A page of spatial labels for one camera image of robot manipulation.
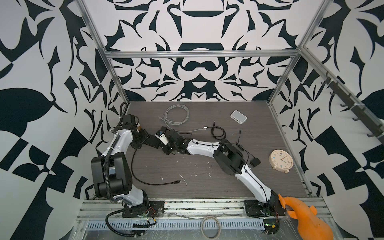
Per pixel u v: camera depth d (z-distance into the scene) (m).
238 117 1.09
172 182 0.83
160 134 0.85
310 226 0.64
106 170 0.40
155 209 0.73
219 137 1.01
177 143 0.77
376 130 0.50
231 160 0.60
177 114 1.12
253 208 0.74
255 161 0.89
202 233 0.67
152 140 0.89
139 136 0.82
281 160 0.89
